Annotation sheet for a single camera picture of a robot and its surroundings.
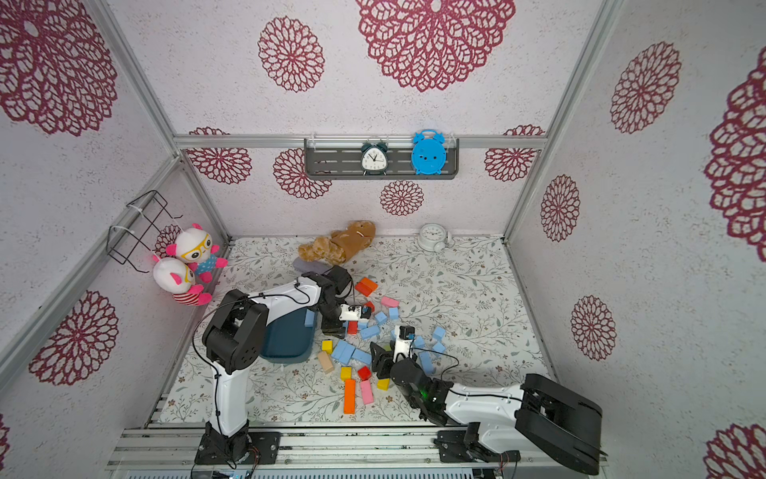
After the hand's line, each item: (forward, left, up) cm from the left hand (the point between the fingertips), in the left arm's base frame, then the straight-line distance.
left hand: (338, 323), depth 96 cm
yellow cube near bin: (-8, +2, +1) cm, 9 cm away
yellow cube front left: (-17, -4, +2) cm, 17 cm away
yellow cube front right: (-20, -15, +1) cm, 24 cm away
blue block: (-4, -32, +1) cm, 32 cm away
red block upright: (-2, -5, +1) cm, 5 cm away
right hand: (-12, -13, +10) cm, 20 cm away
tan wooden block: (-13, +2, +1) cm, 13 cm away
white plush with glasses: (+17, +45, +18) cm, 51 cm away
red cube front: (-17, -9, +3) cm, 20 cm away
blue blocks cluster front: (-10, -3, +1) cm, 10 cm away
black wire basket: (+13, +50, +33) cm, 61 cm away
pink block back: (+8, -17, +1) cm, 18 cm away
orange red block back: (+15, -8, -1) cm, 17 cm away
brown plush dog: (+25, +2, +8) cm, 27 cm away
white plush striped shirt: (+5, +44, +19) cm, 49 cm away
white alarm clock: (+36, -34, +2) cm, 50 cm away
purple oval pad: (+22, +10, +2) cm, 24 cm away
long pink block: (-22, -10, 0) cm, 24 cm away
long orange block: (-23, -5, +1) cm, 24 cm away
